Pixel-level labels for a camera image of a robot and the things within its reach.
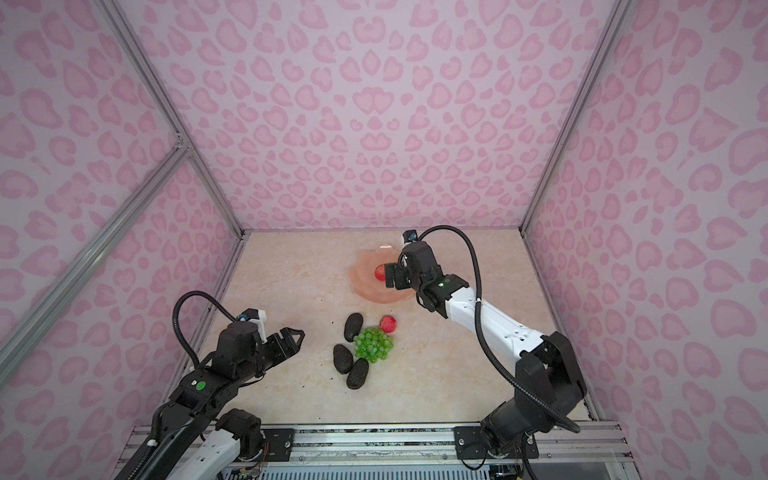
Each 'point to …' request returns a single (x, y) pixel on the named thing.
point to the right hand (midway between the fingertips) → (401, 262)
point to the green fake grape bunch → (373, 344)
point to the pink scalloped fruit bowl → (364, 281)
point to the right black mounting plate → (470, 444)
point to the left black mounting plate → (279, 444)
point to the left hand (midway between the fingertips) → (295, 334)
